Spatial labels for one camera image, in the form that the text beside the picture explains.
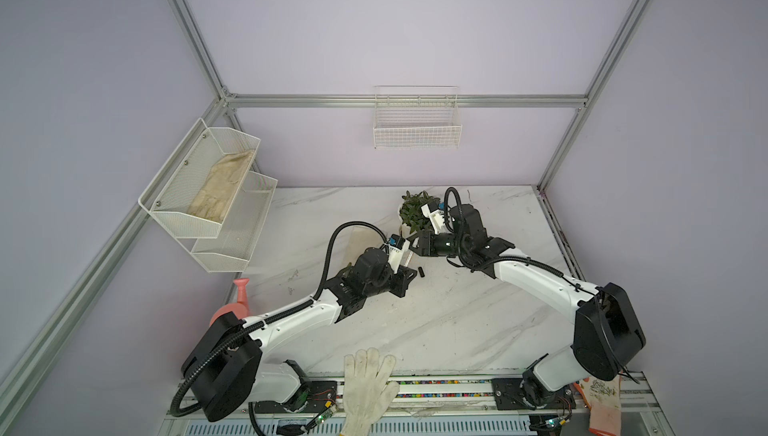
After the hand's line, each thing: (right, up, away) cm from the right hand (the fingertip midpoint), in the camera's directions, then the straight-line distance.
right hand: (405, 242), depth 79 cm
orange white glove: (+48, -38, -7) cm, 62 cm away
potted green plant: (+2, +8, +11) cm, 13 cm away
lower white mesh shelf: (-52, -3, +9) cm, 53 cm away
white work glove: (-10, -38, -5) cm, 40 cm away
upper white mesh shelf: (-56, +14, -2) cm, 58 cm away
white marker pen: (+1, -4, -3) cm, 5 cm away
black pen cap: (+6, -11, +16) cm, 21 cm away
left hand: (+2, -8, +1) cm, 9 cm away
